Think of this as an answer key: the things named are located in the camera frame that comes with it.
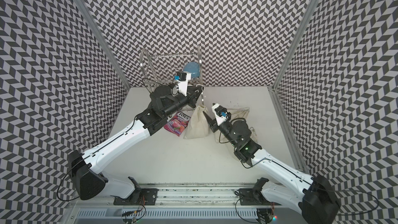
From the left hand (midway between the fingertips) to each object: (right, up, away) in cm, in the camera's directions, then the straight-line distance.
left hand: (203, 89), depth 66 cm
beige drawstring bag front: (+20, -13, +25) cm, 34 cm away
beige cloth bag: (-4, -20, +18) cm, 27 cm away
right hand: (+3, -9, +5) cm, 11 cm away
